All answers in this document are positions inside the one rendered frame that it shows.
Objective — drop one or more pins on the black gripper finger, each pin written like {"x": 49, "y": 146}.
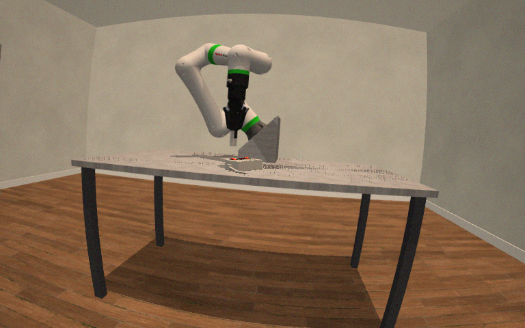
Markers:
{"x": 238, "y": 122}
{"x": 229, "y": 115}

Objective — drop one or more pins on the white power strip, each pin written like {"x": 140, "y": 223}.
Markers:
{"x": 243, "y": 164}

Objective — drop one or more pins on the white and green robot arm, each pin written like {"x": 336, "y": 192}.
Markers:
{"x": 241, "y": 60}

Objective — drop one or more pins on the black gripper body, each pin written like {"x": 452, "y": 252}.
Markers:
{"x": 236, "y": 95}

